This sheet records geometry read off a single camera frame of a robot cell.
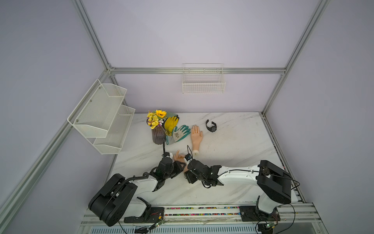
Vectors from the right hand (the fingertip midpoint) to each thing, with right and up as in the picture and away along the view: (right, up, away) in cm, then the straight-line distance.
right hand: (190, 171), depth 86 cm
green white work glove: (-9, +20, +18) cm, 29 cm away
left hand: (-4, +2, +3) cm, 5 cm away
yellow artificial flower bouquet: (-20, +32, -3) cm, 38 cm away
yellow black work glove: (-16, +29, +25) cm, 42 cm away
